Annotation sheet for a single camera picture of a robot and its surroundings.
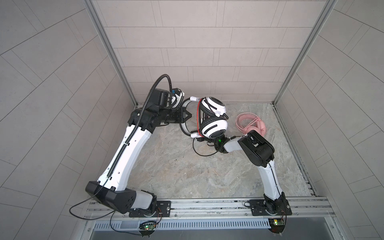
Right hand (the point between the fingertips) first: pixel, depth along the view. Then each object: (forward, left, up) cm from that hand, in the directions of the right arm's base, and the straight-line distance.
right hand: (191, 134), depth 93 cm
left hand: (-9, -3, +29) cm, 30 cm away
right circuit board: (-48, -38, -8) cm, 62 cm away
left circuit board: (-45, +20, -3) cm, 50 cm away
